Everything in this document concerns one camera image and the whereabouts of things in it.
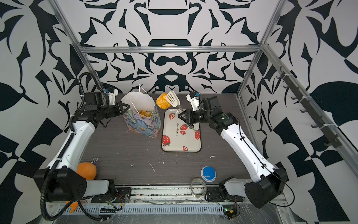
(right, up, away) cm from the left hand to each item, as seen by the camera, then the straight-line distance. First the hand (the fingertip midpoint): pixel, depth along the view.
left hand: (129, 104), depth 77 cm
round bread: (+18, +1, -2) cm, 18 cm away
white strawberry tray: (+26, -21, +19) cm, 39 cm away
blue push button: (+44, -40, +3) cm, 59 cm away
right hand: (+28, -6, -8) cm, 29 cm away
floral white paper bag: (+9, -13, +6) cm, 17 cm away
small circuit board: (+52, -54, -6) cm, 76 cm away
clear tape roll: (+40, -42, 0) cm, 58 cm away
